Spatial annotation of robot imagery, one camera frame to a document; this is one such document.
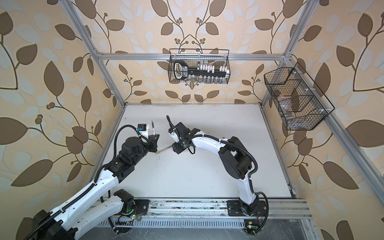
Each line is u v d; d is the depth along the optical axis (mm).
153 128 746
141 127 655
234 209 733
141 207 740
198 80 882
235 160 502
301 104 733
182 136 713
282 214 732
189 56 908
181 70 828
